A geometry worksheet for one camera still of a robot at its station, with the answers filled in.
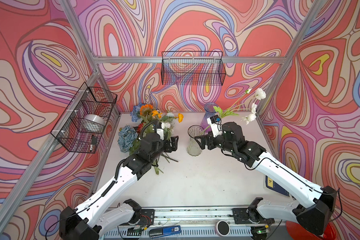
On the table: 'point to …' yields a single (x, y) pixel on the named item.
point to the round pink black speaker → (222, 228)
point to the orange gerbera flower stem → (145, 109)
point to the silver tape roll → (94, 123)
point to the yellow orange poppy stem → (180, 115)
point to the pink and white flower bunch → (156, 122)
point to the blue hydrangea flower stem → (135, 112)
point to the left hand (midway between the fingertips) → (173, 136)
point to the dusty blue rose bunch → (126, 137)
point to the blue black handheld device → (157, 232)
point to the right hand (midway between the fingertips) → (203, 138)
